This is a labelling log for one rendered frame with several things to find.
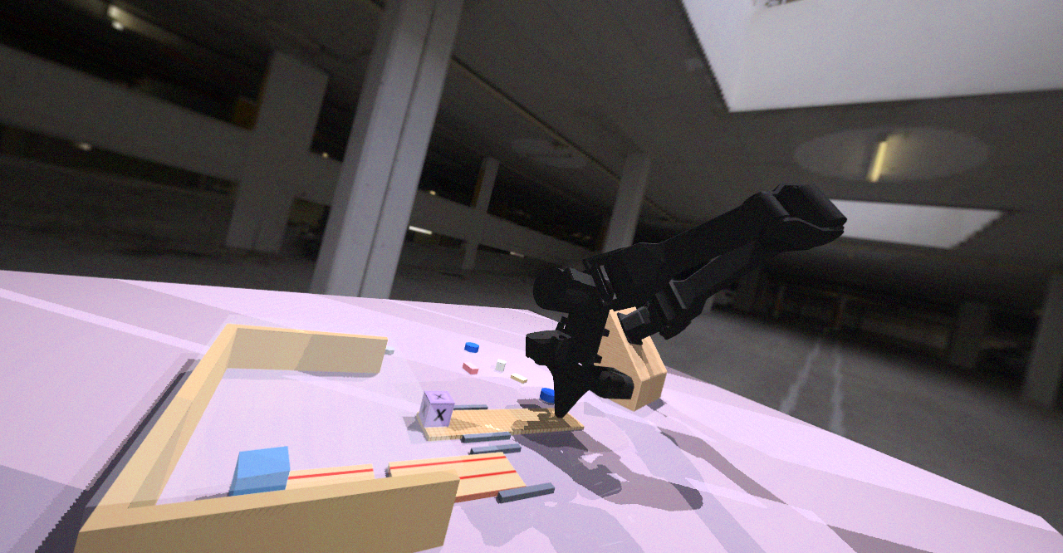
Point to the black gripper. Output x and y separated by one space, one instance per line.
571 382

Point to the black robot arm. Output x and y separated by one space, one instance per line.
791 217

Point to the purple cube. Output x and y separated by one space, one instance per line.
443 404

